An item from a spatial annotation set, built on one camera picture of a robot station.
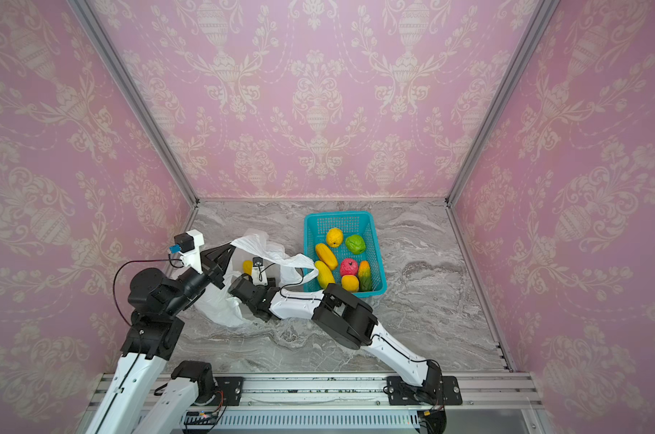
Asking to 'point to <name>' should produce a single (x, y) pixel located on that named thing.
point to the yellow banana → (325, 255)
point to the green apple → (355, 244)
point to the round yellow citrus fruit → (335, 237)
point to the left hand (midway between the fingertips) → (235, 247)
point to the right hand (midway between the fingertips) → (255, 281)
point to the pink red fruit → (348, 267)
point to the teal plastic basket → (362, 222)
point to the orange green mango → (365, 276)
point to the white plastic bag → (281, 268)
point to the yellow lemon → (324, 277)
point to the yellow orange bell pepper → (350, 282)
